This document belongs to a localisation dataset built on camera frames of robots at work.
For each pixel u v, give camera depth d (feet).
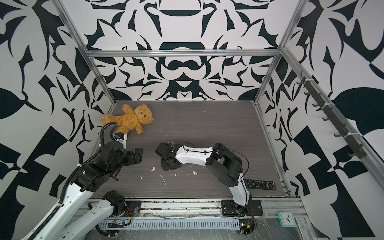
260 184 2.66
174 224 2.34
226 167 1.60
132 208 2.42
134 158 2.12
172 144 2.21
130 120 3.25
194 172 2.79
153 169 2.85
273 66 3.24
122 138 2.10
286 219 2.30
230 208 2.44
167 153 2.24
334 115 1.80
